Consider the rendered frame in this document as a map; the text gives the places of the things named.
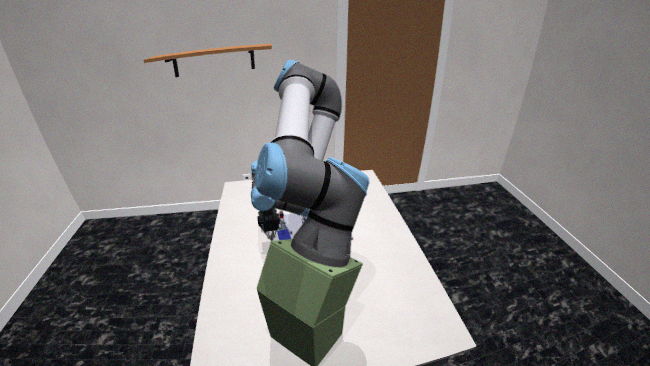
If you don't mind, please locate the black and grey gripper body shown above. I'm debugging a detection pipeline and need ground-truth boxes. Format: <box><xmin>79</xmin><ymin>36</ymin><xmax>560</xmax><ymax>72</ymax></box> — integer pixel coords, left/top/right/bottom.
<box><xmin>258</xmin><ymin>208</ymin><xmax>280</xmax><ymax>232</ymax></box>

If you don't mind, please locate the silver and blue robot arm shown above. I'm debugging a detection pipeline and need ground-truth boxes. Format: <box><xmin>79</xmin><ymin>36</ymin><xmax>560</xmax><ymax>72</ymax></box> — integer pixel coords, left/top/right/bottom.
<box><xmin>251</xmin><ymin>60</ymin><xmax>369</xmax><ymax>267</ymax></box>

